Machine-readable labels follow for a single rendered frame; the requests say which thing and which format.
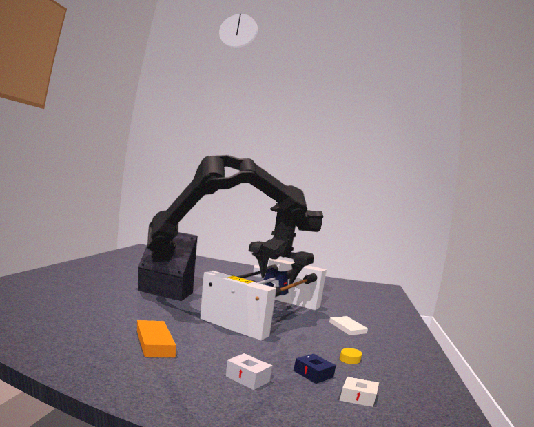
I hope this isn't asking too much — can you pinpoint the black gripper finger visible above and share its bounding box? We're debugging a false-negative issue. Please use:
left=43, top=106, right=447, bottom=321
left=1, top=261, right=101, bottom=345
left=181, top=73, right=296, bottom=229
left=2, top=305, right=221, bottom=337
left=289, top=263, right=305, bottom=285
left=252, top=253, right=269, bottom=278

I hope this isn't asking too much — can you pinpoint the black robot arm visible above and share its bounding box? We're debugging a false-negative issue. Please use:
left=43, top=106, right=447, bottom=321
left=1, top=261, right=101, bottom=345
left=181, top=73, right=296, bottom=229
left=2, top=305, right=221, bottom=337
left=147, top=155, right=323, bottom=260

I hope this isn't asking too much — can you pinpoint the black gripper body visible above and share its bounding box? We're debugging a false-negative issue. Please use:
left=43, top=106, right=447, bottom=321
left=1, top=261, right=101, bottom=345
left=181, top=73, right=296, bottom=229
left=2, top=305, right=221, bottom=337
left=248, top=228, right=314, bottom=266

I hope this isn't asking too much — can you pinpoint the orange rectangular block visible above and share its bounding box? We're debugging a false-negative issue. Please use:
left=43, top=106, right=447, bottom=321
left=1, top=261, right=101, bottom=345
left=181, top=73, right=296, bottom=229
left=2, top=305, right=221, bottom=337
left=137, top=320, right=176, bottom=358

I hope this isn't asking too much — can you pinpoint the yellow short cylinder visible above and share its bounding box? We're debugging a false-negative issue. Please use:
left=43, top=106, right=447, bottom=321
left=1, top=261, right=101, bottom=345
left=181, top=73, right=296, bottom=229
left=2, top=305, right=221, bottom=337
left=340, top=348, right=362, bottom=364

